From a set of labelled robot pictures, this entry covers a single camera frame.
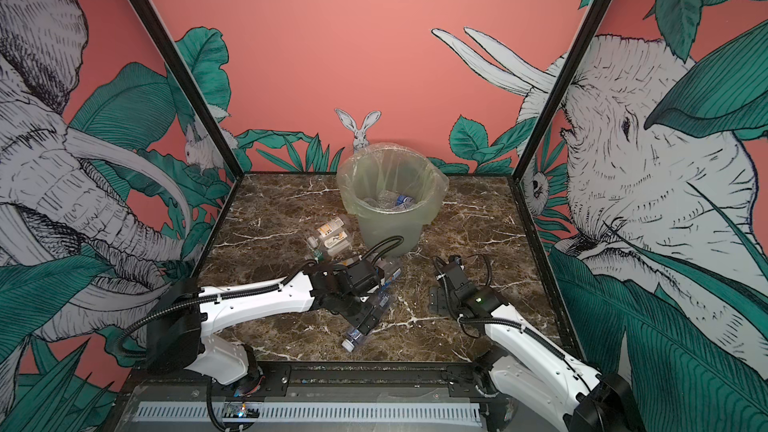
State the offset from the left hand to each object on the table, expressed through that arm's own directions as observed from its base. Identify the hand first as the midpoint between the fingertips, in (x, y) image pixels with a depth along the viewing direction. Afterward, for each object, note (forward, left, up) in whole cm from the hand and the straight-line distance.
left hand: (367, 312), depth 77 cm
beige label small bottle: (+24, +12, -3) cm, 27 cm away
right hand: (+5, -22, -1) cm, 22 cm away
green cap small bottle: (+20, +16, -4) cm, 26 cm away
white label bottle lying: (+16, +7, -2) cm, 17 cm away
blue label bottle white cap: (+35, -11, +4) cm, 37 cm away
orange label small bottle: (+30, +13, -3) cm, 32 cm away
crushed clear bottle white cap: (-5, +3, -4) cm, 8 cm away
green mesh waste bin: (+26, -1, +2) cm, 26 cm away
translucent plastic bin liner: (+41, -8, +7) cm, 43 cm away
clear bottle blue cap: (+12, -7, -4) cm, 14 cm away
